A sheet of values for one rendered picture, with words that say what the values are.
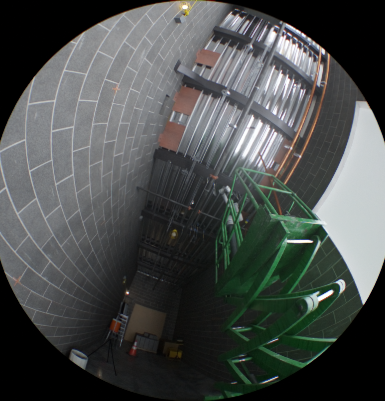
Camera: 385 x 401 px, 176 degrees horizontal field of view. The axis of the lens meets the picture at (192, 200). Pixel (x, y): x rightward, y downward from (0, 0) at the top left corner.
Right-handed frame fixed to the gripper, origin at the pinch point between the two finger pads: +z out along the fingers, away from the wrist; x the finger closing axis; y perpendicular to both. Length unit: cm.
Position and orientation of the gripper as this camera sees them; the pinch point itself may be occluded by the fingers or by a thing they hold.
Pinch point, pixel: (235, 200)
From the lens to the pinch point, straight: 259.3
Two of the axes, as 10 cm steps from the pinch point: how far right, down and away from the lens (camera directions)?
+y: -5.9, 4.2, -6.9
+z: 5.9, 8.1, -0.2
